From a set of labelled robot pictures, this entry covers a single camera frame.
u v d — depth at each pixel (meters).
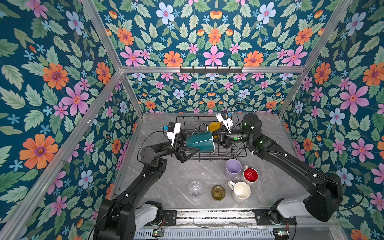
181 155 0.55
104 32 0.76
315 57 0.86
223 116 0.57
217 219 0.75
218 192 0.81
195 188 0.83
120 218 0.39
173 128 0.54
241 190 0.81
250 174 0.86
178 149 0.54
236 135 0.59
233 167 0.86
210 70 0.93
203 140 0.56
